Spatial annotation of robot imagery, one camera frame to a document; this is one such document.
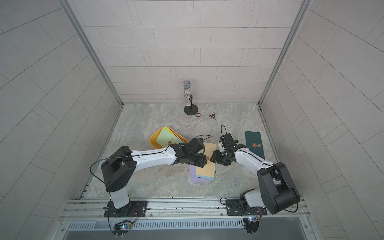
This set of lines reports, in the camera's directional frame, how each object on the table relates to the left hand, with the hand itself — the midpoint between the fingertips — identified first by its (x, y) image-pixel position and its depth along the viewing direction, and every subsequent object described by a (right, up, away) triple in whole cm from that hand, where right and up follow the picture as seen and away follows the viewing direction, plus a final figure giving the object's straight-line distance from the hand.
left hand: (207, 162), depth 84 cm
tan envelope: (+1, -4, +1) cm, 5 cm away
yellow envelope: (-23, +17, +10) cm, 30 cm away
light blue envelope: (-1, -7, -3) cm, 8 cm away
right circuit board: (+20, -23, -16) cm, 34 cm away
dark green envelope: (+31, +9, +10) cm, 34 cm away
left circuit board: (-39, -23, -18) cm, 48 cm away
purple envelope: (-7, -8, -3) cm, 11 cm away
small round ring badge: (-5, +27, +26) cm, 38 cm away
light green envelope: (-26, +13, +9) cm, 31 cm away
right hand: (+4, +1, +3) cm, 5 cm away
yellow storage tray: (-32, +14, +10) cm, 36 cm away
